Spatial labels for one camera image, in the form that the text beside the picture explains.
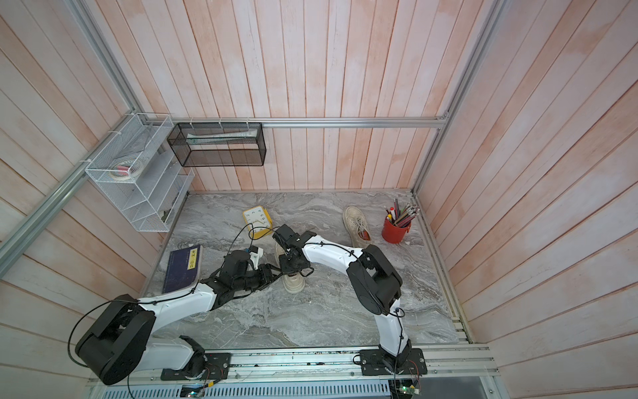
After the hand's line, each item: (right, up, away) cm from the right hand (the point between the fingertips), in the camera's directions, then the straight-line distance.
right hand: (288, 267), depth 92 cm
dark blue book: (-41, -1, +2) cm, 41 cm away
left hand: (-2, -2, -6) cm, 7 cm away
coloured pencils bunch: (+44, +19, +1) cm, 48 cm away
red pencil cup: (+42, +12, +8) cm, 45 cm away
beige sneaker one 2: (+28, +14, +6) cm, 32 cm away
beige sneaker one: (+2, -4, -7) cm, 8 cm away
